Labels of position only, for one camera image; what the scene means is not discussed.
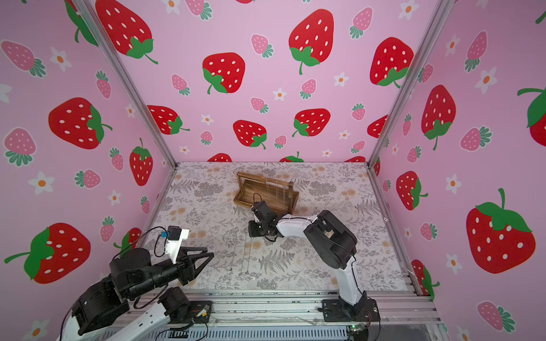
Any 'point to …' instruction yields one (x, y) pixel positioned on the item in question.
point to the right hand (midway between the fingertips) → (251, 227)
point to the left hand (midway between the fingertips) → (211, 253)
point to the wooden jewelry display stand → (277, 195)
